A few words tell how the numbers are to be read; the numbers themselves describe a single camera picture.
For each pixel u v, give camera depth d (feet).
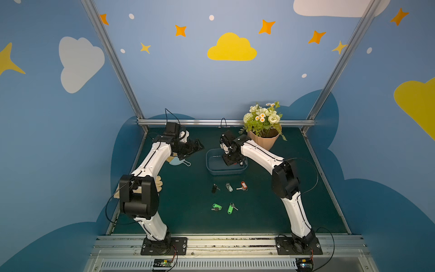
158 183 3.05
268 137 3.07
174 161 3.37
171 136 2.30
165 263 2.35
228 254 2.41
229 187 3.05
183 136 2.56
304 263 2.38
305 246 2.13
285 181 1.88
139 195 1.51
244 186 3.07
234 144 2.34
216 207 2.83
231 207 2.83
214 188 3.05
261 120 2.62
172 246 2.42
